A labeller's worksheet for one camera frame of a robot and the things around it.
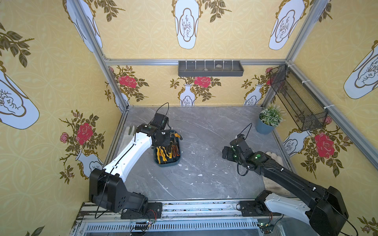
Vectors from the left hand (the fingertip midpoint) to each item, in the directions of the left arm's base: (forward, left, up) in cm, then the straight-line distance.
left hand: (167, 141), depth 83 cm
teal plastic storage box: (-5, 0, -9) cm, 10 cm away
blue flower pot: (+12, -61, -6) cm, 63 cm away
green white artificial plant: (+16, -66, +2) cm, 68 cm away
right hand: (-7, -34, -4) cm, 35 cm away
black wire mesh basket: (+9, -79, +12) cm, 80 cm away
